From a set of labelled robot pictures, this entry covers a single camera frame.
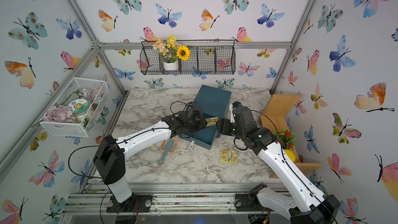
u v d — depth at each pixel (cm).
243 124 54
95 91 79
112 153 51
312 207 37
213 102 86
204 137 76
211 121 84
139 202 74
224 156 87
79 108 65
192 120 66
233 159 86
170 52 86
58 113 60
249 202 73
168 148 91
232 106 67
